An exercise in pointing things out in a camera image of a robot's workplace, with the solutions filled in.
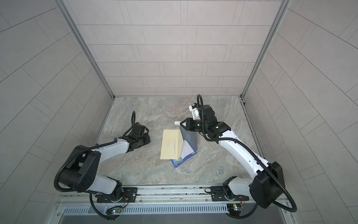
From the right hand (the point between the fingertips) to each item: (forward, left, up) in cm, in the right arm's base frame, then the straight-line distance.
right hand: (180, 125), depth 74 cm
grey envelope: (+4, -6, -21) cm, 22 cm away
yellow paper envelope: (0, +7, -21) cm, 22 cm away
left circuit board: (-34, +32, -18) cm, 50 cm away
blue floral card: (-12, +3, -22) cm, 25 cm away
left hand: (+6, +20, -20) cm, 29 cm away
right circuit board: (-36, -24, -23) cm, 49 cm away
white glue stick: (+1, +1, 0) cm, 2 cm away
